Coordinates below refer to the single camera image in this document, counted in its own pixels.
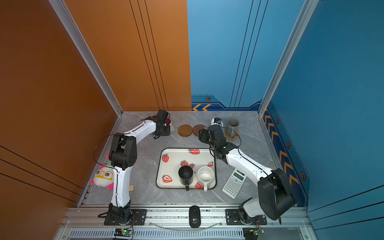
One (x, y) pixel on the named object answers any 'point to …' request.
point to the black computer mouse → (194, 217)
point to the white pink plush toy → (103, 176)
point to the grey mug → (232, 127)
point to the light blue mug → (217, 120)
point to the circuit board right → (252, 233)
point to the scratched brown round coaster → (196, 129)
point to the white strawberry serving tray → (170, 159)
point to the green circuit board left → (123, 232)
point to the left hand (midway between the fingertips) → (167, 130)
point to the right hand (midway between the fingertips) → (201, 132)
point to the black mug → (186, 175)
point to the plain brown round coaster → (185, 130)
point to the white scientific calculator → (234, 183)
